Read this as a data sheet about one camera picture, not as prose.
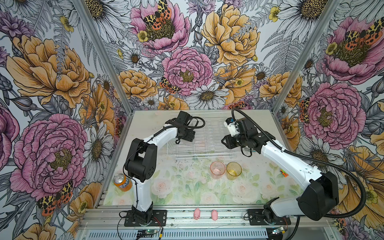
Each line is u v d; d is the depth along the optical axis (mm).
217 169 894
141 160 511
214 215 746
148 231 714
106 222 735
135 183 549
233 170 891
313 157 868
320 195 402
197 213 752
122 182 746
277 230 715
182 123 762
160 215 751
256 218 739
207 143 1002
